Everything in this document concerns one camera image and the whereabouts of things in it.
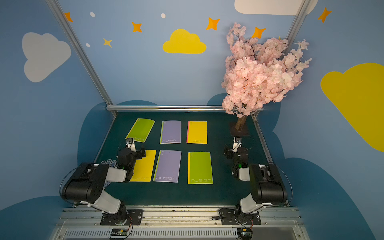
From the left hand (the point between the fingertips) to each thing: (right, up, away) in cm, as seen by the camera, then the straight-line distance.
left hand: (135, 144), depth 94 cm
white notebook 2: (+41, -15, -1) cm, 44 cm away
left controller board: (+1, -41, -22) cm, 46 cm away
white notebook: (+40, +7, +15) cm, 43 cm away
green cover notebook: (-3, +9, +18) cm, 21 cm away
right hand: (+64, 0, +1) cm, 64 cm away
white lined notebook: (+20, +7, +18) cm, 28 cm away
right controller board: (+63, -42, -20) cm, 79 cm away
